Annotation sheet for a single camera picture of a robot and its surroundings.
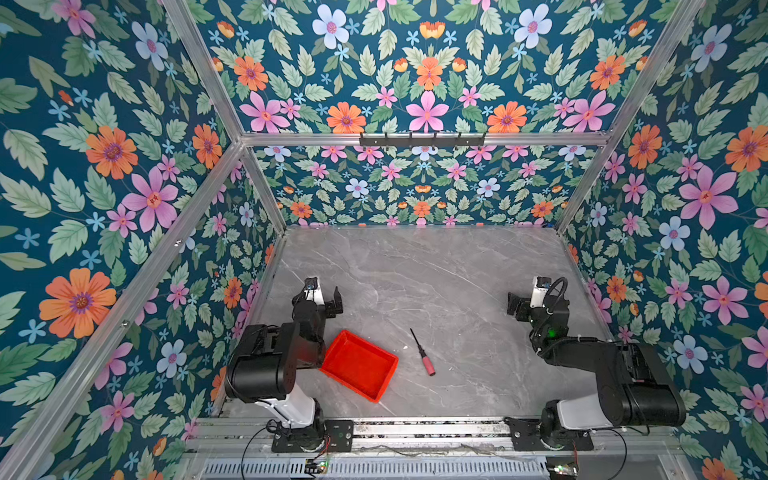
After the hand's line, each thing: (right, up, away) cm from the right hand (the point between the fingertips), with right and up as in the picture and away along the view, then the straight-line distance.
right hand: (533, 292), depth 92 cm
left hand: (-67, +2, 0) cm, 67 cm away
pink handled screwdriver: (-34, -19, -7) cm, 40 cm away
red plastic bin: (-53, -20, -8) cm, 58 cm away
